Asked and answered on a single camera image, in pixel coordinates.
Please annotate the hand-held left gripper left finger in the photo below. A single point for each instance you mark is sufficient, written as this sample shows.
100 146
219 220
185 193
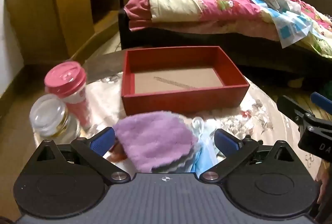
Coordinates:
102 141

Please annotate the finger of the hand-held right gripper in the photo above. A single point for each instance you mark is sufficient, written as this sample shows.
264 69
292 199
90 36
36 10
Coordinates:
291 108
321 99

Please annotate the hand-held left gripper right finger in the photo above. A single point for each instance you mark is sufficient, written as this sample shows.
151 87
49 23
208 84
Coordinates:
227 142

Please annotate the blue face mask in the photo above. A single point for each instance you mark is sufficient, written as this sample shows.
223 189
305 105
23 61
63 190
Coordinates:
205 156

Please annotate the purple towel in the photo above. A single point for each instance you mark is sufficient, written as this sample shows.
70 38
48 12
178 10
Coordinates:
153 141

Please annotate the red cardboard box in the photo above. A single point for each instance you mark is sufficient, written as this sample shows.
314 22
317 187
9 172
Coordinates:
181 102

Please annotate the person's right hand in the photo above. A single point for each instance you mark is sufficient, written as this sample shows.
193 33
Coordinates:
323 189

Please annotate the yellow slipper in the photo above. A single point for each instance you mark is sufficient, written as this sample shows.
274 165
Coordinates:
295 82

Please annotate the clear glass jar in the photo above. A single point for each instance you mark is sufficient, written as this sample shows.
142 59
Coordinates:
49 115

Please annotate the pink lidded cup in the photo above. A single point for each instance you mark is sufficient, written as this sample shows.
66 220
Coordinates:
64 78

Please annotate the dark bed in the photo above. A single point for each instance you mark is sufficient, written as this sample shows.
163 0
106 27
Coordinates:
233 50

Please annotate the light blue patterned blanket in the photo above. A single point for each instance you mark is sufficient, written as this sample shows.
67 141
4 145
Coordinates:
288 24

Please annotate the wooden cabinet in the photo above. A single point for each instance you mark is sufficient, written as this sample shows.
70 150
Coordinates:
67 5

